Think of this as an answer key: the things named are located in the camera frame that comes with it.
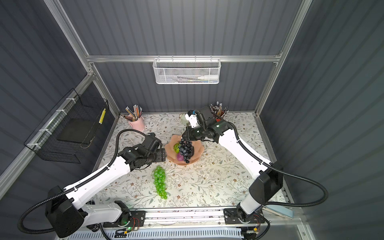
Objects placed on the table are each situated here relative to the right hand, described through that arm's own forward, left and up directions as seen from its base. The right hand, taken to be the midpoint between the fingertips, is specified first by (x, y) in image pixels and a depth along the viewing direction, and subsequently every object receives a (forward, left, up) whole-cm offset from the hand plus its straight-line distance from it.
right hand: (183, 137), depth 74 cm
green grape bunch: (-15, +14, -20) cm, 29 cm away
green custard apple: (+6, +7, -19) cm, 21 cm away
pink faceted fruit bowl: (+2, +9, -23) cm, 25 cm away
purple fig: (-1, +4, -19) cm, 20 cm away
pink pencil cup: (+24, +35, -18) cm, 46 cm away
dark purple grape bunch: (-6, -1, -2) cm, 6 cm away
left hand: (-4, +14, -10) cm, 18 cm away
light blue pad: (-29, -49, -22) cm, 61 cm away
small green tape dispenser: (+30, +3, -20) cm, 36 cm away
